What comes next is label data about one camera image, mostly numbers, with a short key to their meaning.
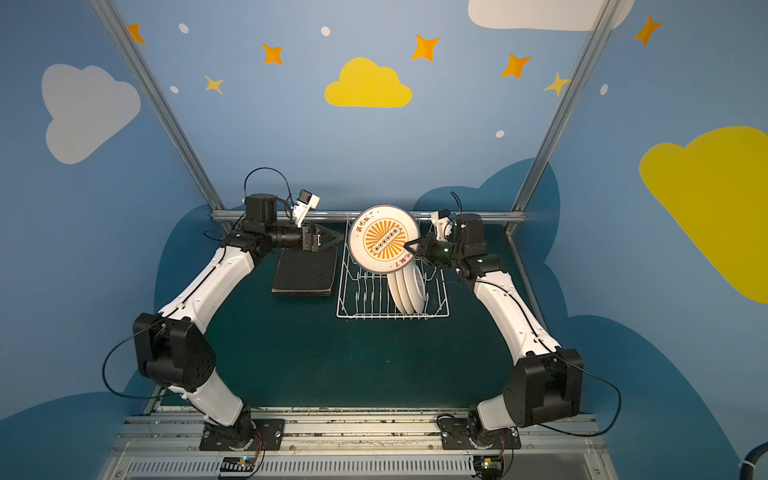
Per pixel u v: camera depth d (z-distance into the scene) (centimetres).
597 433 41
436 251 70
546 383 43
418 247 77
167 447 73
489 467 73
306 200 72
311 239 69
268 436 74
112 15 69
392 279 85
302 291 99
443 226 73
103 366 42
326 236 72
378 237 80
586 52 76
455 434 74
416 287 88
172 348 45
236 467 73
